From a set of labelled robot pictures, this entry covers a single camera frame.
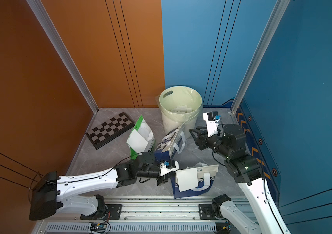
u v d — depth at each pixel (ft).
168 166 1.85
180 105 3.46
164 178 1.96
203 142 1.71
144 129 2.73
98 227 2.35
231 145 1.42
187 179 2.07
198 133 1.76
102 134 3.28
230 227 2.28
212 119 1.64
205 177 2.08
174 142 2.52
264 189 1.28
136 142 2.54
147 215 2.38
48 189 1.40
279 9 2.29
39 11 2.31
